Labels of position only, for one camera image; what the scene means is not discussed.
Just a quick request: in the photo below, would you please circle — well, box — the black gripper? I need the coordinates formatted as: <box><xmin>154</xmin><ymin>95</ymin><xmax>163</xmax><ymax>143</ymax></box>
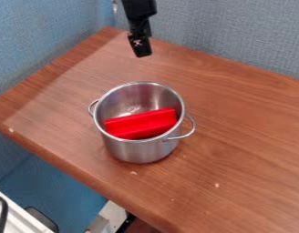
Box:
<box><xmin>122</xmin><ymin>0</ymin><xmax>157</xmax><ymax>57</ymax></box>

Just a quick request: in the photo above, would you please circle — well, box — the stainless steel pot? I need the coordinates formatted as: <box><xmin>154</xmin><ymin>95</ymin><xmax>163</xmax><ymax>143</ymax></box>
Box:
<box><xmin>89</xmin><ymin>81</ymin><xmax>193</xmax><ymax>164</ymax></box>

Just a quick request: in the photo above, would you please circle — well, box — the red rectangular block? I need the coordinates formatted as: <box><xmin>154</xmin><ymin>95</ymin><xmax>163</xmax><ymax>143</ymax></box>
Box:
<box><xmin>105</xmin><ymin>107</ymin><xmax>178</xmax><ymax>140</ymax></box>

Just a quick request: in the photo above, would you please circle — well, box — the white appliance with black edge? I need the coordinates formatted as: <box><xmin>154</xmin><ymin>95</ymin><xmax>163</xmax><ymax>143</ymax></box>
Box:
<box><xmin>0</xmin><ymin>191</ymin><xmax>58</xmax><ymax>233</ymax></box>

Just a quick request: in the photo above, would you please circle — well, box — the white table frame bracket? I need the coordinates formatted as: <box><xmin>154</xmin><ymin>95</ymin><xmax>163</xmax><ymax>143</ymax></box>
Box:
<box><xmin>84</xmin><ymin>201</ymin><xmax>135</xmax><ymax>233</ymax></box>

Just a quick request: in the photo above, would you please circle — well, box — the black cable loop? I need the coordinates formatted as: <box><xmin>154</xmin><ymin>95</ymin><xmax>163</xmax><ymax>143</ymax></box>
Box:
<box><xmin>0</xmin><ymin>196</ymin><xmax>11</xmax><ymax>233</ymax></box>

